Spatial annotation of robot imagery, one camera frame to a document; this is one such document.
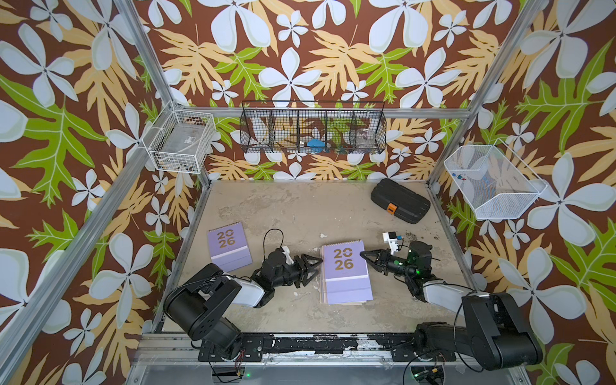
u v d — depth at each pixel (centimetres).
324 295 82
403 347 73
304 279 77
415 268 69
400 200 105
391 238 82
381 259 76
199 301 46
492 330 43
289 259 80
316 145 95
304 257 80
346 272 80
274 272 69
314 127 98
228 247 96
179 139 86
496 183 82
